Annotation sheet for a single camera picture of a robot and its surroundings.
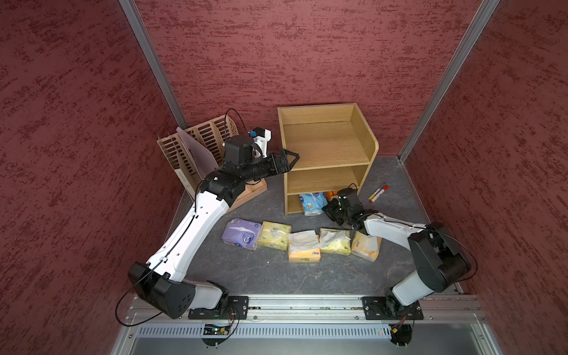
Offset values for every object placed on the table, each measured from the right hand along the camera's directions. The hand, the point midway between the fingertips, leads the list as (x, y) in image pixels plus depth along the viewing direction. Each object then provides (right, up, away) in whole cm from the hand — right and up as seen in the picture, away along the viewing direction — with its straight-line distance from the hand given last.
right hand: (320, 211), depth 92 cm
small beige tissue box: (+16, -12, -9) cm, 22 cm away
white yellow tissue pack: (+4, -10, -10) cm, 15 cm away
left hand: (-13, +19, -24) cm, 33 cm away
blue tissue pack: (-3, +3, +1) cm, 4 cm away
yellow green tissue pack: (-19, -9, -7) cm, 22 cm away
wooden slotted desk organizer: (-50, +35, +10) cm, 62 cm away
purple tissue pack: (-32, -8, -7) cm, 34 cm away
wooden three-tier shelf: (+5, +27, -11) cm, 29 cm away
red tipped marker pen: (+31, +7, +14) cm, 34 cm away
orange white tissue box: (-8, -12, -11) cm, 18 cm away
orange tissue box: (+4, +7, -1) cm, 9 cm away
